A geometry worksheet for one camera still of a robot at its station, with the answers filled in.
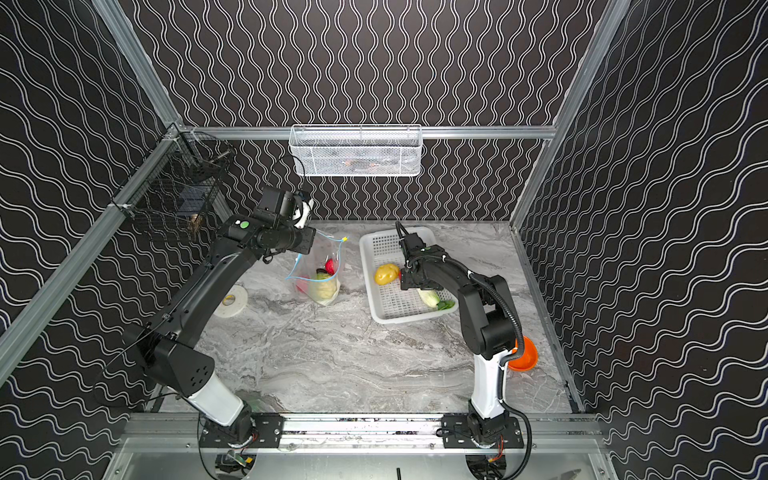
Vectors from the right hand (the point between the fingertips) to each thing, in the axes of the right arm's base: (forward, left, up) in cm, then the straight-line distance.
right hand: (424, 283), depth 98 cm
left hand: (-2, +30, +25) cm, 39 cm away
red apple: (-5, +38, +6) cm, 39 cm away
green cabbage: (-7, +30, +6) cm, 31 cm away
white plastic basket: (-6, +12, -3) cm, 13 cm away
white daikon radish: (-6, -2, +1) cm, 7 cm away
